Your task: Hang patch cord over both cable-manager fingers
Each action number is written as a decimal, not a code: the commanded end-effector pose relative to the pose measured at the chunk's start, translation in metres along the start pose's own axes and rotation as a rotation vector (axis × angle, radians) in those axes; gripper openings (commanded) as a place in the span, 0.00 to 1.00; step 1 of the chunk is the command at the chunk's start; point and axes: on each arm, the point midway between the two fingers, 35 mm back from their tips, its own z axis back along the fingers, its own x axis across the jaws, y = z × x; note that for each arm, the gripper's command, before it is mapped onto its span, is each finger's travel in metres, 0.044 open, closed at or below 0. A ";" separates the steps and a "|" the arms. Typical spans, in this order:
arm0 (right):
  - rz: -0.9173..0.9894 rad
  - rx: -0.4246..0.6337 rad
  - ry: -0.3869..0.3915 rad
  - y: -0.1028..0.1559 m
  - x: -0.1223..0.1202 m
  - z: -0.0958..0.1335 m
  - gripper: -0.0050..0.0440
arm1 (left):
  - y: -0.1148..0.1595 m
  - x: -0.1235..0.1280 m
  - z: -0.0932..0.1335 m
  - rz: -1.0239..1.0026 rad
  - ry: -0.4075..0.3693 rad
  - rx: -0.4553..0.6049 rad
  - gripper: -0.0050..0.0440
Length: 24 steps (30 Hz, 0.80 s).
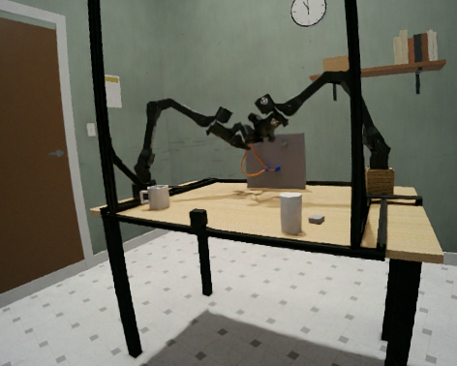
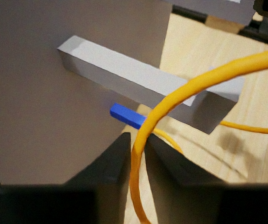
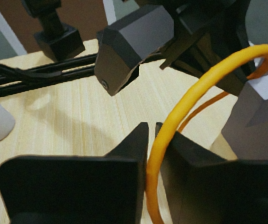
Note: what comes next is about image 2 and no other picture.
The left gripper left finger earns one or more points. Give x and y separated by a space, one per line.
83 199

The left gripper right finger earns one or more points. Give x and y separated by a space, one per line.
183 192

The orange cable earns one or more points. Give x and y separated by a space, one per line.
236 68

